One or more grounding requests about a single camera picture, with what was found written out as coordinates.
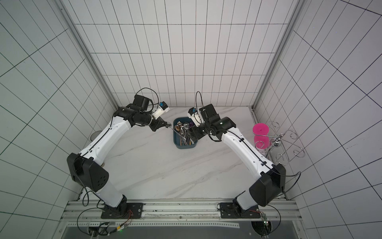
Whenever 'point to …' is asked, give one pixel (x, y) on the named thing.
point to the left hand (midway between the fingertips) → (162, 126)
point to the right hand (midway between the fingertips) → (187, 131)
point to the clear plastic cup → (94, 135)
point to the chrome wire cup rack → (277, 141)
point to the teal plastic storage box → (176, 136)
